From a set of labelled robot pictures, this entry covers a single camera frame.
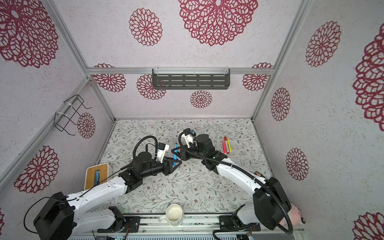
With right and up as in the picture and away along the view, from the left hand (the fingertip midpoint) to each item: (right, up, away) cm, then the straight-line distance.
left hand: (179, 163), depth 76 cm
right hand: (-3, +8, -2) cm, 9 cm away
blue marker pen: (-2, +4, -3) cm, 6 cm away
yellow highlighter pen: (+33, +7, +27) cm, 43 cm away
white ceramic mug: (-3, -26, -1) cm, 26 cm away
